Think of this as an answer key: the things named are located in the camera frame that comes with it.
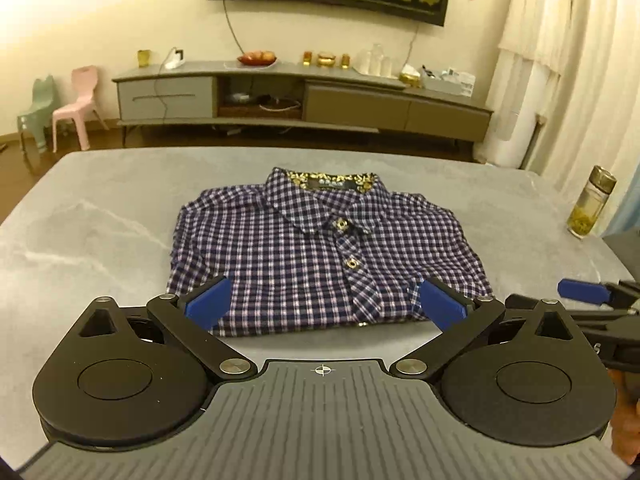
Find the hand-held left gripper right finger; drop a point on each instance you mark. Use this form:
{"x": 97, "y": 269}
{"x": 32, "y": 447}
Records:
{"x": 442, "y": 305}

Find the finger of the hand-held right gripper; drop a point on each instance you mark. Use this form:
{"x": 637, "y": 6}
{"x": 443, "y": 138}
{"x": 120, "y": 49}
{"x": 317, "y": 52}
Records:
{"x": 610, "y": 322}
{"x": 580, "y": 290}

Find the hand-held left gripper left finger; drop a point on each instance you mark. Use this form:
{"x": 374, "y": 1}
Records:
{"x": 207, "y": 302}

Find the blue plaid shirt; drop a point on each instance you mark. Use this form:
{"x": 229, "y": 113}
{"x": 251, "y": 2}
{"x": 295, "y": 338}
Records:
{"x": 300, "y": 260}

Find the person's right hand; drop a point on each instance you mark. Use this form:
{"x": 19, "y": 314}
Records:
{"x": 625, "y": 430}

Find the glass tea bottle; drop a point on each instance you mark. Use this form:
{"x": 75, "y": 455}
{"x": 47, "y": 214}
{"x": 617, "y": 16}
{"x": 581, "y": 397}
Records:
{"x": 587, "y": 210}

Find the white curtain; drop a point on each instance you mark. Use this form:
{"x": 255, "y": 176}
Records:
{"x": 600, "y": 85}

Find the small white device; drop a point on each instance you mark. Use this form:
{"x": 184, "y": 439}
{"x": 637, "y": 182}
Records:
{"x": 236, "y": 98}

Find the dark round tray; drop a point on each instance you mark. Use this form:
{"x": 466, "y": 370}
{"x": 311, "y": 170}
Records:
{"x": 280, "y": 106}

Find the white storage tray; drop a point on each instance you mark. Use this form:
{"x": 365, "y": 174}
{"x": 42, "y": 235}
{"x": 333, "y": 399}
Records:
{"x": 447, "y": 82}

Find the grey television cabinet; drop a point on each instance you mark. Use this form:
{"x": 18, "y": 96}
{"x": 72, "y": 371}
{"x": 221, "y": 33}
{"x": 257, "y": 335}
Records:
{"x": 350, "y": 102}

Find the gold tissue box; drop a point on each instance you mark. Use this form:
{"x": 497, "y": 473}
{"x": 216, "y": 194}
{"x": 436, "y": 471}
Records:
{"x": 410, "y": 78}

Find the pink plastic child chair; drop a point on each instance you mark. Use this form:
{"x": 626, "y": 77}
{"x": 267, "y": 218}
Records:
{"x": 80, "y": 105}

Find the air conditioner with lace cover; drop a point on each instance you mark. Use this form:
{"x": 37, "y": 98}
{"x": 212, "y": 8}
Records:
{"x": 525, "y": 60}

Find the red plate of fruit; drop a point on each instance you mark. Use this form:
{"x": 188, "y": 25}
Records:
{"x": 256, "y": 58}

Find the cluster of clear glasses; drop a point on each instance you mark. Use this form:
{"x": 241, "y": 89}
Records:
{"x": 374, "y": 62}

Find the yellow cup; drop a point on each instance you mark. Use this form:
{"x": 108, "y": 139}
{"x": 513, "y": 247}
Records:
{"x": 144, "y": 58}

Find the green plastic child chair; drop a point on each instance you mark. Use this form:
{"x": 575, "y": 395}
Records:
{"x": 40, "y": 105}

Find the small gold cup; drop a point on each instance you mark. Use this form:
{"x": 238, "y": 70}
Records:
{"x": 345, "y": 61}
{"x": 307, "y": 59}

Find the gold ingot ornament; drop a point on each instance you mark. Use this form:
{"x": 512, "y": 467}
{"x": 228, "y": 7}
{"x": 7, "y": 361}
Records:
{"x": 326, "y": 60}

